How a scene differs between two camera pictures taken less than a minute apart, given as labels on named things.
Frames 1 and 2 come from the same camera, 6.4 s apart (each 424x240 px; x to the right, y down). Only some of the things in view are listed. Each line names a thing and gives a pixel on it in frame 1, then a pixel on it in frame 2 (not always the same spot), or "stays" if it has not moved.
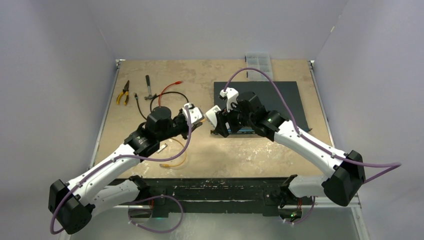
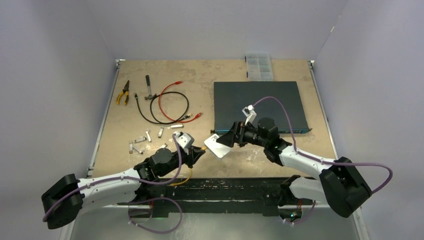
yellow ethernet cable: (163, 165) to (203, 148)
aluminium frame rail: (103, 122) stays
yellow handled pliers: (125, 90) stays
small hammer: (148, 82) stays
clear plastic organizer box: (261, 60) stays
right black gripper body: (235, 119) to (248, 135)
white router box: (211, 116) to (219, 150)
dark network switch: (269, 97) stays
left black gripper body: (178, 126) to (186, 158)
